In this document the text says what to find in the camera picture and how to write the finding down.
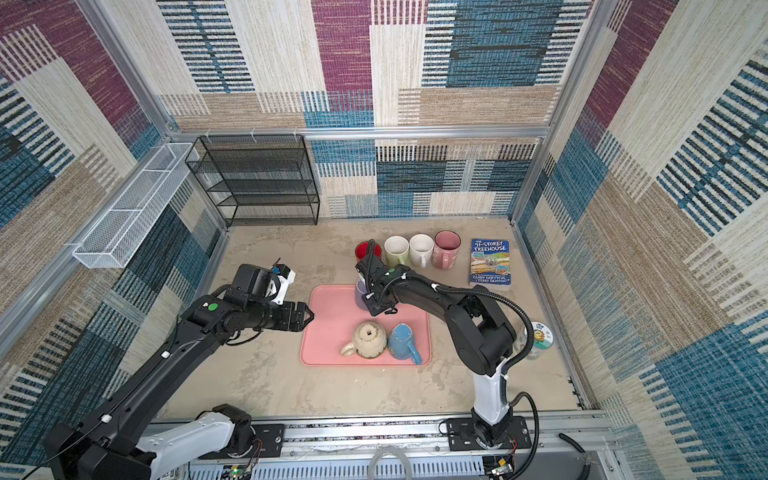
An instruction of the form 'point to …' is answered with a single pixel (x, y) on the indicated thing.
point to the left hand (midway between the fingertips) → (301, 310)
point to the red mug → (362, 250)
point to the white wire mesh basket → (119, 236)
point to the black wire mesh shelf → (258, 179)
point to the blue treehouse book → (490, 262)
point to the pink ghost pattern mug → (446, 249)
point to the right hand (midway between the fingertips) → (381, 305)
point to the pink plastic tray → (336, 316)
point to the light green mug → (396, 250)
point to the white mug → (421, 248)
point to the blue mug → (401, 344)
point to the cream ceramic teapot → (369, 341)
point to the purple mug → (360, 290)
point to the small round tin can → (542, 339)
